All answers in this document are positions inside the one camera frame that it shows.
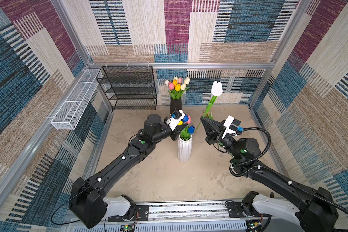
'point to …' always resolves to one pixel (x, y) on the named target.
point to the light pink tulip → (180, 80)
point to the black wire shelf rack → (129, 87)
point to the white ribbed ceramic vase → (184, 148)
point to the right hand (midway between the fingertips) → (200, 119)
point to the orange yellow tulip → (174, 82)
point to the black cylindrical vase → (175, 104)
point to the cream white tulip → (187, 80)
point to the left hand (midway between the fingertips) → (185, 120)
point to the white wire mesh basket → (66, 117)
